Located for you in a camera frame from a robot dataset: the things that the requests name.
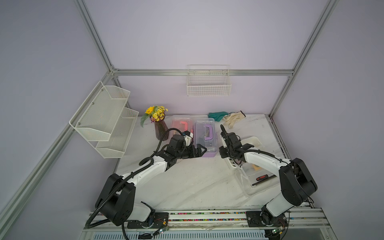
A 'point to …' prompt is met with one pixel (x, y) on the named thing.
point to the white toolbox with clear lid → (253, 178)
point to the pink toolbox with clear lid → (179, 125)
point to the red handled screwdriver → (262, 177)
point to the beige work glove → (230, 119)
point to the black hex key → (259, 182)
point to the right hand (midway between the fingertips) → (224, 151)
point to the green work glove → (218, 116)
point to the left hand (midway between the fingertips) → (200, 151)
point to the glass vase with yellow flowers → (156, 114)
